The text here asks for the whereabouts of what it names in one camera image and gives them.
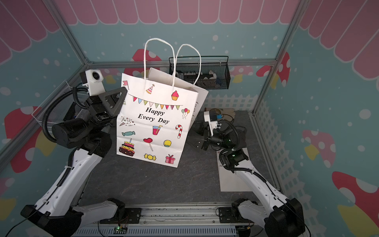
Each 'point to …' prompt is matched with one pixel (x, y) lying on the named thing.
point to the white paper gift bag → (230, 181)
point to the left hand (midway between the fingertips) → (130, 97)
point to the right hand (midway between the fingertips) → (185, 133)
